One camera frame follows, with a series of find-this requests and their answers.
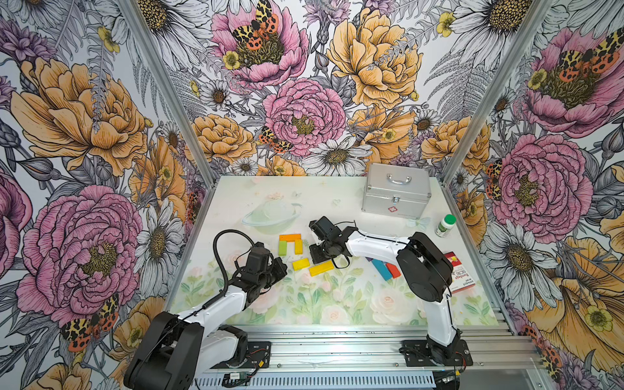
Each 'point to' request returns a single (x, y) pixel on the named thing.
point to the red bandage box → (461, 279)
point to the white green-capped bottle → (445, 226)
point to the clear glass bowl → (271, 216)
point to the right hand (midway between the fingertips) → (316, 260)
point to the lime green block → (283, 248)
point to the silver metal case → (396, 189)
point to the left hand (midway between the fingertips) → (287, 272)
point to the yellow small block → (299, 247)
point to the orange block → (289, 237)
